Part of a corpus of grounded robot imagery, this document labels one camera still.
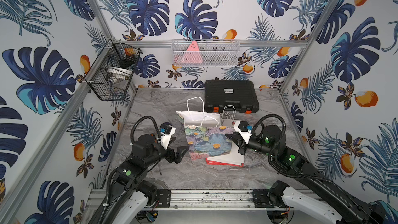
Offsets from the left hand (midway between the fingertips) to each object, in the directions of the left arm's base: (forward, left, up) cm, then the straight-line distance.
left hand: (181, 141), depth 69 cm
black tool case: (+48, -35, -17) cm, 61 cm away
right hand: (+4, -20, +4) cm, 21 cm away
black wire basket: (+31, +42, +8) cm, 53 cm away
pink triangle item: (+49, -1, +12) cm, 50 cm away
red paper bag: (+1, -28, -22) cm, 35 cm away
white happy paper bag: (+30, -25, -22) cm, 44 cm away
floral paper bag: (+2, -10, +1) cm, 10 cm away
